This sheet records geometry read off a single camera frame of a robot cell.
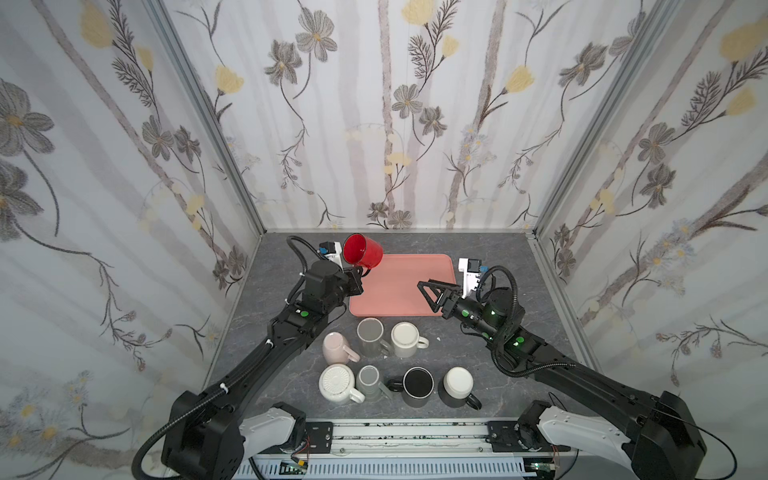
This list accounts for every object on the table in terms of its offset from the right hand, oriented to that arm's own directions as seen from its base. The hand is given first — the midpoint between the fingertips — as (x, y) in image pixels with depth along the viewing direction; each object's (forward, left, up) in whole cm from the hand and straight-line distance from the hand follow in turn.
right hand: (422, 281), depth 67 cm
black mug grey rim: (-17, -1, -23) cm, 28 cm away
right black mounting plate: (-27, -24, -27) cm, 45 cm away
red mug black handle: (+12, +15, -6) cm, 20 cm away
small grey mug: (-17, +12, -22) cm, 30 cm away
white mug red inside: (-5, +2, -24) cm, 25 cm away
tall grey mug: (-4, +12, -21) cm, 25 cm away
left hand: (+10, +16, -8) cm, 20 cm away
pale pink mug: (-9, +21, -23) cm, 32 cm away
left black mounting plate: (-28, +23, -29) cm, 47 cm away
